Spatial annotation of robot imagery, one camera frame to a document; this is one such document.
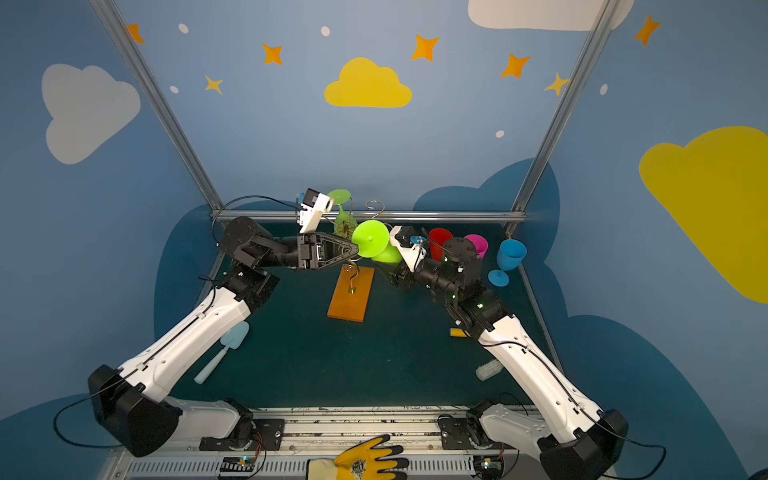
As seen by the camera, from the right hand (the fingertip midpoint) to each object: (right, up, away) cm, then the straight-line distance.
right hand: (391, 246), depth 65 cm
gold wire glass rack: (-12, +5, +12) cm, 18 cm away
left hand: (-6, -1, -12) cm, 14 cm away
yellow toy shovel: (+21, -26, +26) cm, 42 cm away
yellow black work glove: (-7, -51, +3) cm, 51 cm away
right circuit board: (+25, -55, +8) cm, 61 cm away
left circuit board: (-38, -54, +8) cm, 67 cm away
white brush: (+28, -35, +19) cm, 49 cm away
